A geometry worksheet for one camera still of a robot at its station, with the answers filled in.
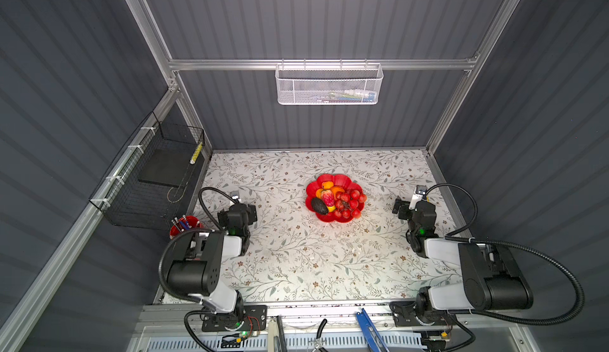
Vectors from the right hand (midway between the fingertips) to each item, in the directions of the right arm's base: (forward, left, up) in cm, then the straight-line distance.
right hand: (415, 200), depth 91 cm
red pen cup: (-13, +84, +7) cm, 85 cm away
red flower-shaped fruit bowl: (+14, +28, -5) cm, 32 cm away
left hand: (-2, +71, -2) cm, 71 cm away
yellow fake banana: (-1, +33, -4) cm, 33 cm away
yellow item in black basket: (+7, +80, +21) cm, 83 cm away
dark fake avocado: (-1, +37, -3) cm, 37 cm away
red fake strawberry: (+2, +34, -1) cm, 34 cm away
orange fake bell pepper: (+6, +31, -1) cm, 31 cm away
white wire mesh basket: (+54, +32, +19) cm, 65 cm away
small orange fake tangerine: (+11, +34, -4) cm, 35 cm away
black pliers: (-44, +38, -9) cm, 59 cm away
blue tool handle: (-42, +22, -7) cm, 48 cm away
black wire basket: (-7, +92, +20) cm, 95 cm away
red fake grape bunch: (-2, +27, -1) cm, 27 cm away
